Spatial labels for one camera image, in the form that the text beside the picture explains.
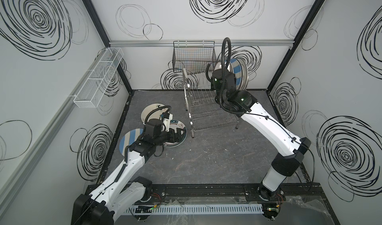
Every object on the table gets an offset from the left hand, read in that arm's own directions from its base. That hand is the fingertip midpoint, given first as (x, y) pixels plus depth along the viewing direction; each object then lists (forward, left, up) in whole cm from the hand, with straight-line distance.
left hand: (180, 130), depth 78 cm
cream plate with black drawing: (+1, +12, +12) cm, 17 cm away
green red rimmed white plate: (+13, +6, -15) cm, 21 cm away
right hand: (+17, -19, +26) cm, 36 cm away
